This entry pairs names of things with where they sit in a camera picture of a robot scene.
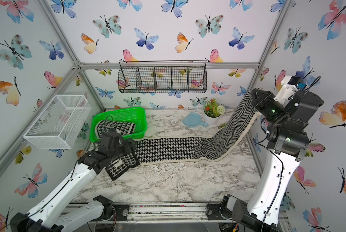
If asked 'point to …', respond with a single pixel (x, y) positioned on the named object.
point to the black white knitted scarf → (148, 151)
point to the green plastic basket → (137, 115)
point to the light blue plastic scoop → (193, 119)
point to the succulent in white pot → (221, 126)
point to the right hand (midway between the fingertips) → (255, 88)
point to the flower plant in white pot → (212, 112)
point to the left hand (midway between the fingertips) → (133, 143)
